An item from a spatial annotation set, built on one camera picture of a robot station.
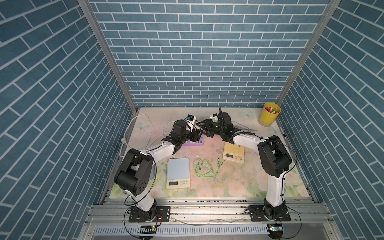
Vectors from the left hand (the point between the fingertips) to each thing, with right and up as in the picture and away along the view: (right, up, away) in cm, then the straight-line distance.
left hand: (202, 130), depth 90 cm
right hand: (-3, +2, 0) cm, 4 cm away
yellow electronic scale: (+20, -15, +5) cm, 25 cm away
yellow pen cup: (+45, +11, +10) cm, 48 cm away
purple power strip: (-2, -8, +9) cm, 12 cm away
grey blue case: (-29, -24, -4) cm, 38 cm away
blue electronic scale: (-14, -25, -6) cm, 29 cm away
